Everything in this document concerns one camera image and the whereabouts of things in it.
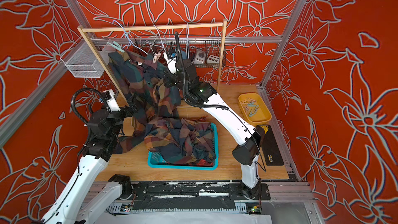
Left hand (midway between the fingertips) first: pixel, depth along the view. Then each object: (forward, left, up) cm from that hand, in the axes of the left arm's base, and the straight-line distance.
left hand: (125, 95), depth 69 cm
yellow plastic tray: (+17, -76, -32) cm, 84 cm away
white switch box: (+36, -32, -2) cm, 49 cm away
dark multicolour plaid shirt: (-11, -27, -20) cm, 36 cm away
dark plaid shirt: (+12, -3, -2) cm, 13 cm away
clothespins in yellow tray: (+25, -68, -32) cm, 79 cm away
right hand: (+8, -16, +11) cm, 21 cm away
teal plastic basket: (-19, -13, -31) cm, 38 cm away
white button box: (+37, -41, -4) cm, 55 cm away
